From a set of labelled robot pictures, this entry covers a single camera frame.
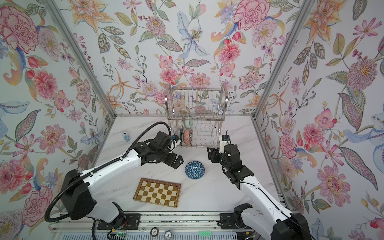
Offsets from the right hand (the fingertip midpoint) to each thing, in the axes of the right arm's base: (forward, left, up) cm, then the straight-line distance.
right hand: (211, 147), depth 83 cm
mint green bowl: (+20, +14, -3) cm, 25 cm away
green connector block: (-38, +3, -15) cm, 41 cm away
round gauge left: (-38, +28, -17) cm, 50 cm away
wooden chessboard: (-21, +28, -13) cm, 37 cm away
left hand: (-7, +18, -1) cm, 19 cm away
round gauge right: (-39, +20, -12) cm, 46 cm away
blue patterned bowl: (-6, +9, -15) cm, 19 cm away
